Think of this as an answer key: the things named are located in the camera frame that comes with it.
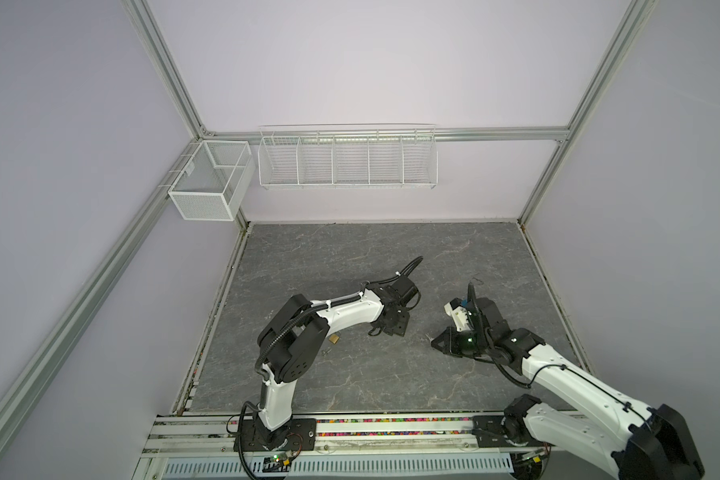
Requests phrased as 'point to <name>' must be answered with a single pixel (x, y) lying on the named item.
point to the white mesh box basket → (213, 185)
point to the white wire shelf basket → (348, 156)
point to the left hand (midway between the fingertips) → (396, 328)
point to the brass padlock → (334, 339)
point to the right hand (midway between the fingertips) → (433, 345)
